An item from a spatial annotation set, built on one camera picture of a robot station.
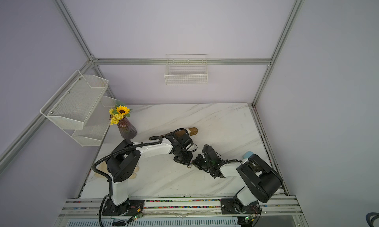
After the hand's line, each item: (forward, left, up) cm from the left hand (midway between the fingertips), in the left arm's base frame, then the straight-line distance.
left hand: (188, 165), depth 88 cm
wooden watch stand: (+20, -3, +7) cm, 21 cm away
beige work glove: (-1, +52, -1) cm, 52 cm away
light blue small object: (+7, -38, -1) cm, 38 cm away
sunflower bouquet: (+21, +40, +23) cm, 51 cm away
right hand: (+2, -3, -1) cm, 3 cm away
